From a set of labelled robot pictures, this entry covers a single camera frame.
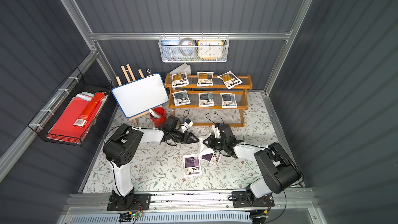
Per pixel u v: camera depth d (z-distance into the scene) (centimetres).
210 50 88
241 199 72
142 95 91
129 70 87
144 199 74
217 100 93
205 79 86
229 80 84
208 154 84
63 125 68
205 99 94
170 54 85
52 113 65
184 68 99
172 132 84
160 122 99
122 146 53
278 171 45
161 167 85
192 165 85
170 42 88
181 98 96
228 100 94
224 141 71
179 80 85
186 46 89
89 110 72
